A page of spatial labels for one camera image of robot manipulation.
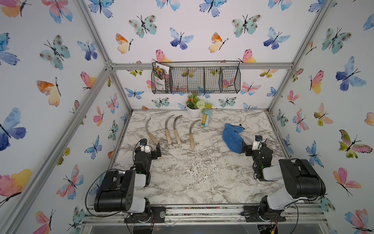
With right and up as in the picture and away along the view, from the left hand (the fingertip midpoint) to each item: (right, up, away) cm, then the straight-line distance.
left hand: (151, 142), depth 90 cm
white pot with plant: (+26, +25, +18) cm, 40 cm away
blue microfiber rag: (+51, +2, +8) cm, 52 cm away
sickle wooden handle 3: (+14, +3, +14) cm, 20 cm away
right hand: (+63, +2, +1) cm, 63 cm away
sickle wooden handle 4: (+24, +3, +14) cm, 28 cm away
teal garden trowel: (+37, +21, +28) cm, 51 cm away
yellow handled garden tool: (+34, +14, +23) cm, 43 cm away
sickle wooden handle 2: (+7, +5, +17) cm, 19 cm away
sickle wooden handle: (-5, +4, +15) cm, 16 cm away
